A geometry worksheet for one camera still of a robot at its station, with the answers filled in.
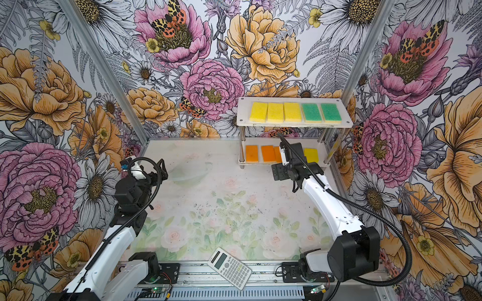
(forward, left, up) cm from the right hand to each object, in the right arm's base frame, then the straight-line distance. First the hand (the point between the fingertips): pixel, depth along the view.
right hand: (285, 172), depth 83 cm
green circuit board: (-39, +52, -18) cm, 68 cm away
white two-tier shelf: (+14, -12, +15) cm, 24 cm away
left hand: (0, +54, +6) cm, 54 cm away
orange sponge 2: (+22, +4, -12) cm, 25 cm away
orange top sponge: (+21, -1, -12) cm, 24 cm away
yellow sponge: (+20, +10, +17) cm, 29 cm away
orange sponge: (+21, +13, -12) cm, 28 cm away
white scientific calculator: (-33, +25, -17) cm, 45 cm away
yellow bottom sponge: (+21, -5, +16) cm, 27 cm away
